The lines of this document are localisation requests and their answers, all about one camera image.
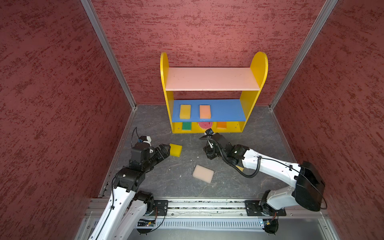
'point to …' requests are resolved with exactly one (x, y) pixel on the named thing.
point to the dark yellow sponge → (185, 112)
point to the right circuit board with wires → (270, 226)
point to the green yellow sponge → (186, 126)
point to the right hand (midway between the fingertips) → (207, 149)
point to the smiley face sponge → (205, 125)
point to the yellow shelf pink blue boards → (224, 116)
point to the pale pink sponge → (203, 173)
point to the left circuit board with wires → (145, 225)
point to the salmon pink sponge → (205, 112)
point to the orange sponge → (221, 125)
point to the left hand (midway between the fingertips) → (166, 153)
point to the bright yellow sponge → (175, 150)
